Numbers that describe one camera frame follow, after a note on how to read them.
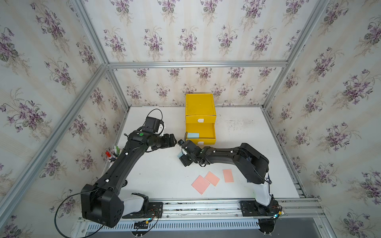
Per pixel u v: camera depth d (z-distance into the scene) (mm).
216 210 747
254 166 499
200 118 882
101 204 378
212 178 847
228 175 835
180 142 819
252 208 732
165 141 691
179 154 839
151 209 730
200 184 824
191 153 723
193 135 922
